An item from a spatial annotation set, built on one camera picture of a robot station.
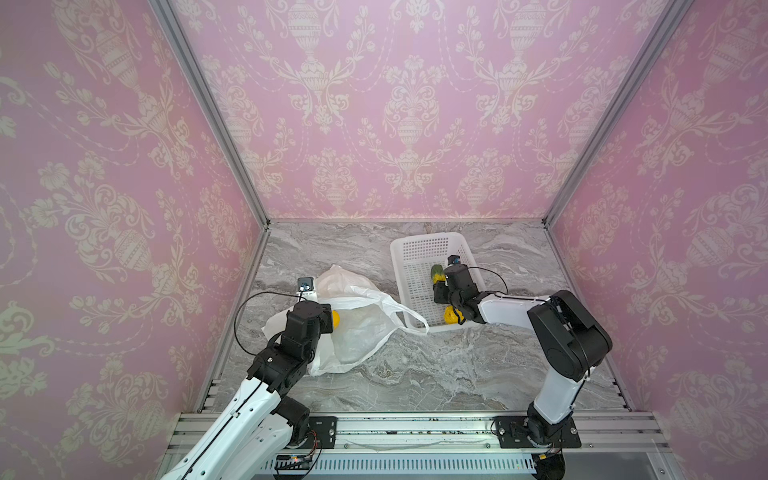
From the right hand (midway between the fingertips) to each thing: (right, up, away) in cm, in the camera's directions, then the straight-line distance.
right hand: (439, 285), depth 98 cm
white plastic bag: (-25, -10, -4) cm, 27 cm away
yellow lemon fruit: (-32, -9, -8) cm, 35 cm away
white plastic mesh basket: (-8, +10, +8) cm, 15 cm away
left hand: (-34, -2, -20) cm, 40 cm away
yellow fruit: (+2, -8, -10) cm, 13 cm away
